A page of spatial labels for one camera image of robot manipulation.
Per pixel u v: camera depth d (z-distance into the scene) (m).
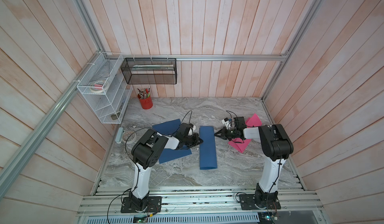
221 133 0.92
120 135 0.98
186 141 0.85
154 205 0.73
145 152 0.54
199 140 0.96
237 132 0.88
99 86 0.74
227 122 0.95
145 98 1.04
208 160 0.88
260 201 0.67
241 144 0.87
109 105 0.77
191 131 0.85
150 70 0.88
